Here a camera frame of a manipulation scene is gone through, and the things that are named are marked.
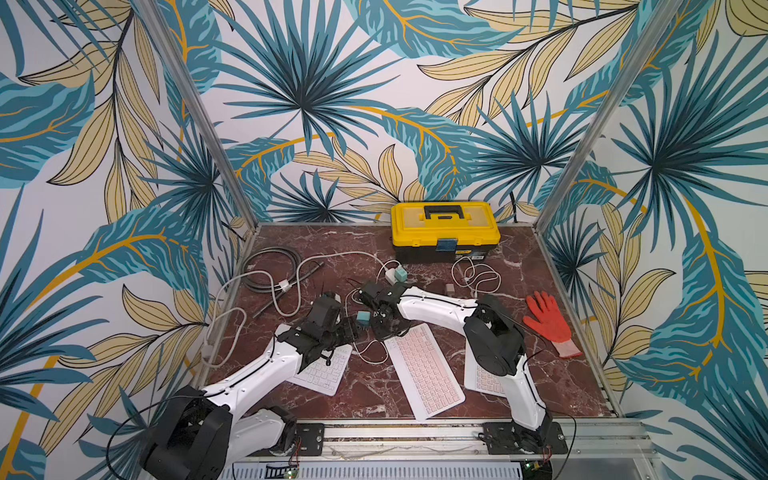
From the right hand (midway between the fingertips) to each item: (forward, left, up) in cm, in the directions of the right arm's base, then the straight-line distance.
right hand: (384, 331), depth 92 cm
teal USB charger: (+17, -6, +7) cm, 19 cm away
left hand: (-3, +8, +7) cm, 11 cm away
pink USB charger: (+12, -22, +4) cm, 25 cm away
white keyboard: (-14, +18, +1) cm, 22 cm away
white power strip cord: (+12, +35, +3) cm, 37 cm away
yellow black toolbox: (+27, -18, +16) cm, 36 cm away
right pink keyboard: (-15, -26, 0) cm, 30 cm away
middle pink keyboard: (-13, -11, +1) cm, 17 cm away
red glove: (+1, -53, -1) cm, 53 cm away
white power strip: (+19, -2, +3) cm, 20 cm away
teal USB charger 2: (+3, +6, +3) cm, 8 cm away
